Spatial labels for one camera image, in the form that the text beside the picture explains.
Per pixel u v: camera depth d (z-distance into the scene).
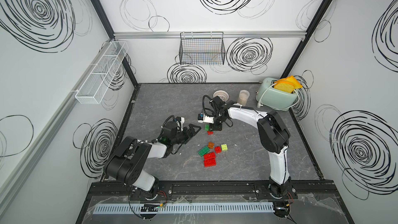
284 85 0.91
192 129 0.80
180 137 0.78
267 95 0.96
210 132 0.93
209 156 0.83
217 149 0.86
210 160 0.82
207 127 0.89
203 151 0.86
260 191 0.74
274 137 0.52
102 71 0.72
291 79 0.91
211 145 0.87
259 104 1.02
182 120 0.86
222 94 1.09
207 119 0.84
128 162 0.44
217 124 0.83
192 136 0.78
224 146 0.87
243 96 1.01
